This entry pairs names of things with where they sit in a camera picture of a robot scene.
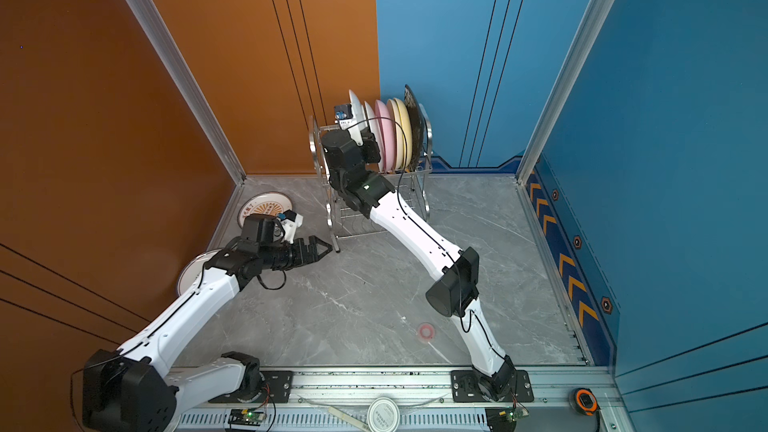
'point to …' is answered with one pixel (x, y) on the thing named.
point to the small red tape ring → (426, 331)
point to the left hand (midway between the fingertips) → (322, 248)
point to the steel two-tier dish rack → (344, 222)
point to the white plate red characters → (190, 277)
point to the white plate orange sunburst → (265, 203)
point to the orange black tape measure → (584, 401)
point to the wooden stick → (354, 422)
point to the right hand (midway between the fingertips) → (366, 129)
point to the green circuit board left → (243, 416)
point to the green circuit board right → (504, 419)
